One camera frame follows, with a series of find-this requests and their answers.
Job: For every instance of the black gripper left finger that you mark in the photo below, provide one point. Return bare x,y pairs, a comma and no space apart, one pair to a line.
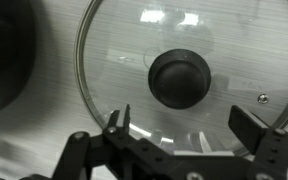
117,153

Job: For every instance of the glass lid with black knob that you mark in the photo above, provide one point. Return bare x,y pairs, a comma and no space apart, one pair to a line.
124,40

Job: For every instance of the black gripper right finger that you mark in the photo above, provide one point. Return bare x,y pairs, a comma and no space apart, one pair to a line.
270,150

